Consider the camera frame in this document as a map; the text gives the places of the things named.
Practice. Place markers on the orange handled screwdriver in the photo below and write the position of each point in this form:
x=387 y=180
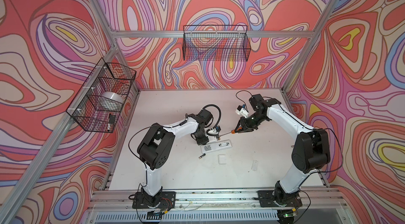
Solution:
x=231 y=132

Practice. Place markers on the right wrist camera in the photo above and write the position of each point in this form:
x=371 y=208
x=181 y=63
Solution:
x=242 y=111

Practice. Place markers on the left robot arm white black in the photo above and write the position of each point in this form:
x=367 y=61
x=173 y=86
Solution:
x=155 y=148

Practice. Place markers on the black wire basket wall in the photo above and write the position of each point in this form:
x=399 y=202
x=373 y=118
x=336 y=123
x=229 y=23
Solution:
x=105 y=76
x=216 y=43

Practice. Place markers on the black wire basket back wall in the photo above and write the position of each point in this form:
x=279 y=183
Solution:
x=216 y=43

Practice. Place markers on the white battery cover plate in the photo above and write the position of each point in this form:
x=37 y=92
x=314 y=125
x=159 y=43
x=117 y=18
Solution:
x=213 y=139

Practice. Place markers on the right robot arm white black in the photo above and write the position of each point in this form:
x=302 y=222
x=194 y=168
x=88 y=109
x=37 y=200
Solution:
x=311 y=150

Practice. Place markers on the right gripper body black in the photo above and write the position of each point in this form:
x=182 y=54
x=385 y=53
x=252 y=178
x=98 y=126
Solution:
x=250 y=123

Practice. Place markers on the aluminium front rail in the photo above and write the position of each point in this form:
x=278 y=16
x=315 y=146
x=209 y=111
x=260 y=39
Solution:
x=313 y=206

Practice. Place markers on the small black item in basket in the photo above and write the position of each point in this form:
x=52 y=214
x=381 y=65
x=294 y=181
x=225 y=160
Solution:
x=111 y=120

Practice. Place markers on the black wire basket left wall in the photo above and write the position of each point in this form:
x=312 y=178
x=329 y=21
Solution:
x=105 y=76

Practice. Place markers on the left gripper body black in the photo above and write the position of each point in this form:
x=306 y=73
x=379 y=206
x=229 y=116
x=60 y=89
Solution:
x=202 y=138

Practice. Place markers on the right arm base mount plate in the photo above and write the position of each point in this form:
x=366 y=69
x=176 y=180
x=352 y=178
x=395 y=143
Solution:
x=277 y=198

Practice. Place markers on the white remote control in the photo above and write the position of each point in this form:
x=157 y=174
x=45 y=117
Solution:
x=216 y=146

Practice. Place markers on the white tape roll in basket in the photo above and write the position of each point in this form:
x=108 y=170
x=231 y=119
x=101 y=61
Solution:
x=111 y=101

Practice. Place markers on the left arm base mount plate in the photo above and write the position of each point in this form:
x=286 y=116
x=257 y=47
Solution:
x=162 y=200

